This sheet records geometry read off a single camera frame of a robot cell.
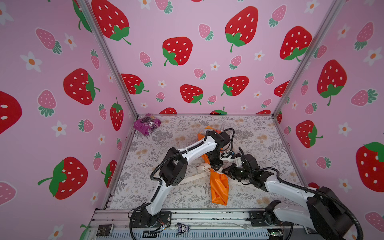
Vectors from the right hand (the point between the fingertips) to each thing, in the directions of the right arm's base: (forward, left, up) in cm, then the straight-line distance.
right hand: (220, 171), depth 83 cm
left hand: (+3, +2, -1) cm, 4 cm away
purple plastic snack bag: (+30, +54, +1) cm, 62 cm away
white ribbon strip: (-1, +14, -9) cm, 16 cm away
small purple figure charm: (-29, +17, -5) cm, 34 cm away
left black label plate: (-34, +54, -5) cm, 64 cm away
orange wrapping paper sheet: (-7, +1, -2) cm, 7 cm away
